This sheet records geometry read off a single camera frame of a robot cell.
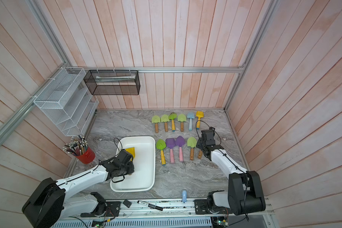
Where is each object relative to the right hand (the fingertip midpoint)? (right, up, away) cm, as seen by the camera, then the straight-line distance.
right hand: (202, 140), depth 92 cm
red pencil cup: (-73, -2, -14) cm, 74 cm away
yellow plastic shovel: (+4, +19, +25) cm, 32 cm away
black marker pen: (-33, -32, -17) cm, 49 cm away
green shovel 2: (-6, -2, +7) cm, 10 cm away
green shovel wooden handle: (-33, +15, +22) cm, 42 cm away
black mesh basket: (-64, +42, +12) cm, 78 cm away
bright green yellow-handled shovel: (-19, +17, +21) cm, 34 cm away
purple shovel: (-14, -2, +10) cm, 17 cm away
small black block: (-45, -32, -16) cm, 58 cm away
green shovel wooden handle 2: (-25, +15, +22) cm, 37 cm away
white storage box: (-38, -22, -8) cm, 44 cm away
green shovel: (-11, +16, +22) cm, 29 cm away
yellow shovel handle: (-28, -3, +5) cm, 28 cm away
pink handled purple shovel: (-21, -2, +7) cm, 22 cm away
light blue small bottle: (-14, -28, -16) cm, 35 cm away
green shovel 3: (-1, -8, +1) cm, 8 cm away
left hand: (-45, -18, -5) cm, 49 cm away
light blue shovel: (-4, +18, +23) cm, 30 cm away
